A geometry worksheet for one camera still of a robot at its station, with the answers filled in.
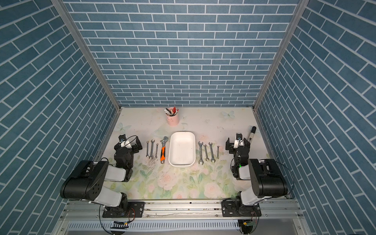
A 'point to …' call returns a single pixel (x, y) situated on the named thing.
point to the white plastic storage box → (182, 151)
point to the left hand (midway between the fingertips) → (133, 138)
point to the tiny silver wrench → (218, 152)
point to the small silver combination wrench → (156, 152)
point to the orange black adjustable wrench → (163, 149)
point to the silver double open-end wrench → (200, 161)
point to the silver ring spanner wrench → (147, 142)
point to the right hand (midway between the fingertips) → (238, 139)
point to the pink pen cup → (174, 120)
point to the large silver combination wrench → (152, 148)
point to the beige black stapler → (253, 130)
